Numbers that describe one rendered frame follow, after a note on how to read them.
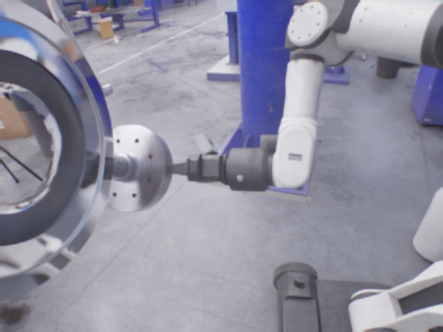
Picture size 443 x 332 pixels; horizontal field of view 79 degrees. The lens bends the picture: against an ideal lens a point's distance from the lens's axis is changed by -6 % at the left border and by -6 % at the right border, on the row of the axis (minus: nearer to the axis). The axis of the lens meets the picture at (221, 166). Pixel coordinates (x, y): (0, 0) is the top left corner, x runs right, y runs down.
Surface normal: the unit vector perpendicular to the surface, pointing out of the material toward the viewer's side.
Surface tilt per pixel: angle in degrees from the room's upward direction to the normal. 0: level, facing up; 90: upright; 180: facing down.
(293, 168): 54
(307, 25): 59
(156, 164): 49
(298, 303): 0
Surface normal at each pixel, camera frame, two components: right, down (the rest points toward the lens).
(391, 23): -0.72, -0.07
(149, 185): -0.28, -0.09
